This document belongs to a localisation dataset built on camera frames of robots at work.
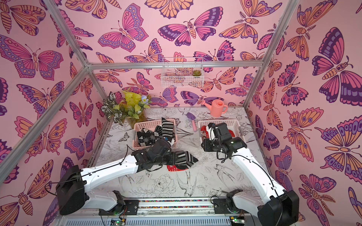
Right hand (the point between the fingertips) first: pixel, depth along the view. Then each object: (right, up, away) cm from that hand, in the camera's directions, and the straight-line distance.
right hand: (205, 143), depth 79 cm
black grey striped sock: (-12, -10, +2) cm, 16 cm away
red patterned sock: (+2, +4, +19) cm, 20 cm away
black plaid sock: (-31, +4, +22) cm, 38 cm away
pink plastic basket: (-36, +10, +24) cm, 45 cm away
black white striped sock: (-23, +7, +21) cm, 32 cm away
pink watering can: (+14, +22, +28) cm, 39 cm away
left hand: (-14, -8, -1) cm, 16 cm away
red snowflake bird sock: (-18, -17, +8) cm, 26 cm away
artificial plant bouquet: (-47, +20, +11) cm, 53 cm away
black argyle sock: (-39, +1, +21) cm, 44 cm away
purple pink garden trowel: (-5, +16, +34) cm, 38 cm away
